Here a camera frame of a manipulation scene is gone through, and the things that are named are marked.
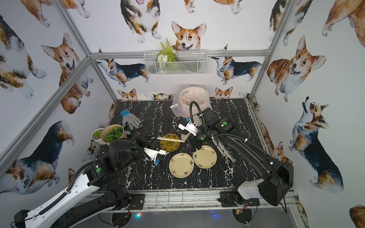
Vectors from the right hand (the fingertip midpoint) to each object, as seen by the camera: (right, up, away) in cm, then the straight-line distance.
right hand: (182, 146), depth 67 cm
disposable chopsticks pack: (-6, +3, 0) cm, 7 cm away
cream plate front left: (-2, -16, +18) cm, 24 cm away
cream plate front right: (+13, -12, +20) cm, 27 cm away
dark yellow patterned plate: (-10, -7, +28) cm, 31 cm away
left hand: (-13, +8, -1) cm, 15 cm away
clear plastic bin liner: (-5, +18, +23) cm, 30 cm away
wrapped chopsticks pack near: (+23, -6, +28) cm, 37 cm away
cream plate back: (-1, -1, +31) cm, 31 cm away
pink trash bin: (+9, +28, +31) cm, 42 cm away
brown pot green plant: (-44, +3, +21) cm, 49 cm away
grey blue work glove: (-38, +9, +39) cm, 55 cm away
